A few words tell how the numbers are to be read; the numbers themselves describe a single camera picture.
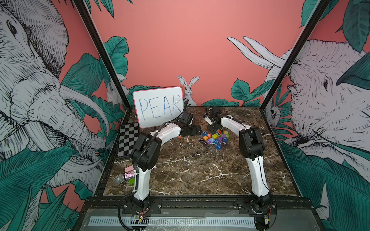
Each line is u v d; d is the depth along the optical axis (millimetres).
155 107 1009
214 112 858
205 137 1005
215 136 1009
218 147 971
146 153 521
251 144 603
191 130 852
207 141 982
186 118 777
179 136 705
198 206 751
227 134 1017
